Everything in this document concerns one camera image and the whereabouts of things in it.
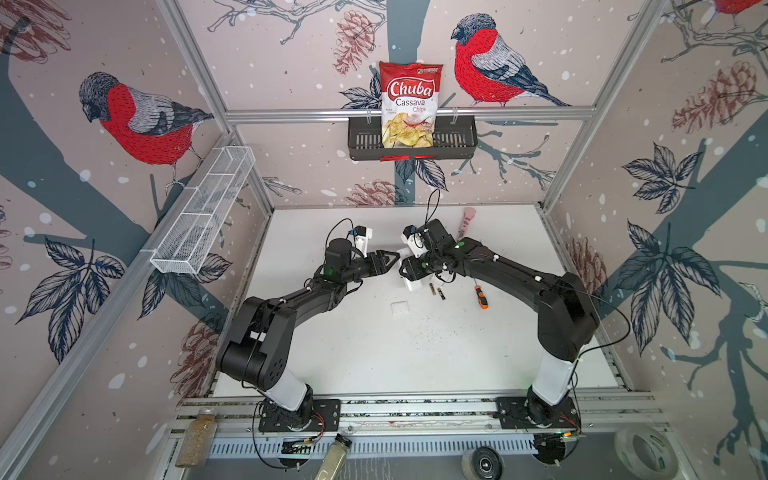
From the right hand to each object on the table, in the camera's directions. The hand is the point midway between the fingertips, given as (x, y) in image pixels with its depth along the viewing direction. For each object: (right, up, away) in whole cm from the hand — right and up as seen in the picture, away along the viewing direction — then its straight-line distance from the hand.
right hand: (402, 273), depth 88 cm
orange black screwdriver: (+26, -9, +6) cm, 28 cm away
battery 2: (+13, -8, +7) cm, 17 cm away
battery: (+10, -6, +9) cm, 15 cm away
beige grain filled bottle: (-16, -38, -23) cm, 47 cm away
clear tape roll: (+58, -40, -18) cm, 73 cm away
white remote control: (+3, -3, -3) cm, 5 cm away
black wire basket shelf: (+16, +42, +7) cm, 46 cm away
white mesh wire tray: (-54, +9, -17) cm, 57 cm away
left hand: (-2, +5, -4) cm, 7 cm away
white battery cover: (0, -11, +4) cm, 12 cm away
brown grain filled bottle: (-48, -35, -21) cm, 63 cm away
